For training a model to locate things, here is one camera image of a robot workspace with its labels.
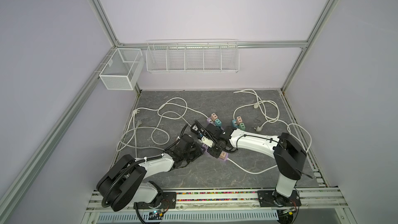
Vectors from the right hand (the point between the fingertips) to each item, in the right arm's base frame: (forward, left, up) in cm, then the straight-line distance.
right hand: (213, 150), depth 86 cm
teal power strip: (+19, -15, -2) cm, 24 cm away
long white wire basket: (+50, +12, +28) cm, 59 cm away
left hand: (-1, +5, -1) cm, 5 cm away
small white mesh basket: (+47, +60, +20) cm, 79 cm away
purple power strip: (+21, +1, -1) cm, 21 cm away
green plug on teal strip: (+14, -18, +3) cm, 23 cm away
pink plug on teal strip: (+19, -17, +2) cm, 25 cm away
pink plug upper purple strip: (+21, -1, +4) cm, 21 cm away
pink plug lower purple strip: (-4, -5, +3) cm, 7 cm away
